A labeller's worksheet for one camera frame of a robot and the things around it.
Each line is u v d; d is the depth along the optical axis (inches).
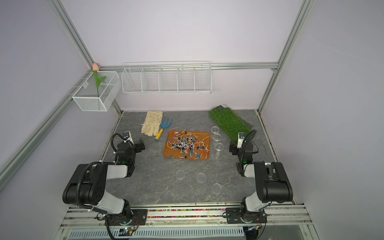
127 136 31.1
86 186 17.8
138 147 33.8
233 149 33.6
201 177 34.2
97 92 34.9
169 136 41.4
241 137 31.9
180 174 34.5
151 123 44.3
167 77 38.3
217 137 37.0
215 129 38.0
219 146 34.9
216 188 32.5
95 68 35.1
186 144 39.0
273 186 17.8
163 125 44.3
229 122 42.7
